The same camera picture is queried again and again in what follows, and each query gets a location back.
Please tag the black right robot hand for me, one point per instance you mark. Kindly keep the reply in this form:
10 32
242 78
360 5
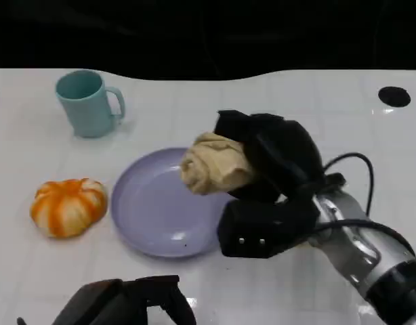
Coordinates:
282 159

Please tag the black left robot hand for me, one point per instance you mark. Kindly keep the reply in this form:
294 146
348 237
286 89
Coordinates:
103 304

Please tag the beige towel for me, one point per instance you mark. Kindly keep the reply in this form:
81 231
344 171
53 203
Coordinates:
211 166

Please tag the orange and white bread roll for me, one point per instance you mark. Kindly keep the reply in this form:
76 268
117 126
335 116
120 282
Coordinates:
69 208

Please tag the lilac plate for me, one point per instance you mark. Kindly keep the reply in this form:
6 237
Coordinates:
150 210

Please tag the pale green mug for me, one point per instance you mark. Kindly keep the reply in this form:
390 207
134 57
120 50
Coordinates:
87 108

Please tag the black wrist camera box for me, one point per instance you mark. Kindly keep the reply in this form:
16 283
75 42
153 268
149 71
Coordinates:
262 227

